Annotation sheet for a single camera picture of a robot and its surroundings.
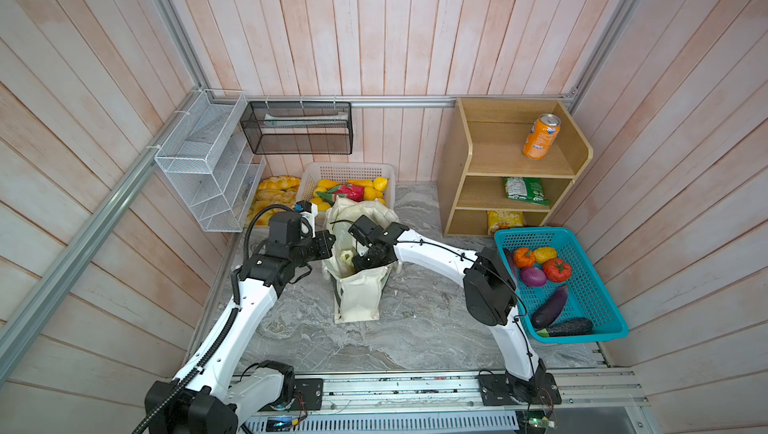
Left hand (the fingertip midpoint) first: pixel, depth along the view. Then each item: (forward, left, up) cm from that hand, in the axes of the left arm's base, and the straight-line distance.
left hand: (335, 243), depth 77 cm
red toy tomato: (+1, -67, -16) cm, 69 cm away
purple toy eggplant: (-11, -61, -18) cm, 64 cm away
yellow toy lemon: (+38, -12, -15) cm, 42 cm away
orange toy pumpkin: (+5, -58, -17) cm, 60 cm away
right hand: (+1, -6, -16) cm, 17 cm away
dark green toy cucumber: (-16, -63, -17) cm, 68 cm away
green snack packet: (+21, -57, -1) cm, 61 cm away
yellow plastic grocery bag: (-2, -3, -8) cm, 8 cm away
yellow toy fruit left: (+38, +9, -17) cm, 43 cm away
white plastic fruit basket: (+41, +14, -14) cm, 46 cm away
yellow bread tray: (+35, +29, -17) cm, 48 cm away
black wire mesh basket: (+48, +17, +3) cm, 51 cm away
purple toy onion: (-2, -58, -16) cm, 60 cm away
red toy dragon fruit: (+30, -2, -12) cm, 32 cm away
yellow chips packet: (+22, -55, -17) cm, 61 cm away
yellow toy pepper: (+7, -65, -18) cm, 68 cm away
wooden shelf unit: (+25, -48, +9) cm, 55 cm away
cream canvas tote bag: (-11, -6, -8) cm, 14 cm away
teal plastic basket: (-7, -73, -17) cm, 75 cm away
